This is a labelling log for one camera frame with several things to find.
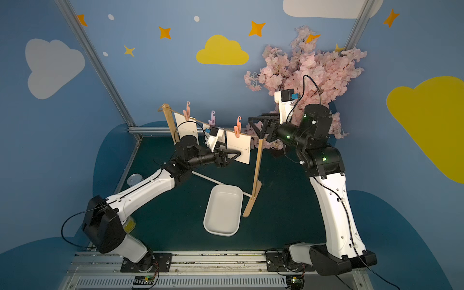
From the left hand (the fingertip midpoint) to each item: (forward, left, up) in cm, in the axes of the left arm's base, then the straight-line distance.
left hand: (237, 147), depth 70 cm
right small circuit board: (-41, -26, -38) cm, 61 cm away
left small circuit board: (-42, +37, -38) cm, 67 cm away
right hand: (-1, -7, +16) cm, 17 cm away
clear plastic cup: (+2, +54, -29) cm, 61 cm away
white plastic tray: (-14, +6, -35) cm, 38 cm away
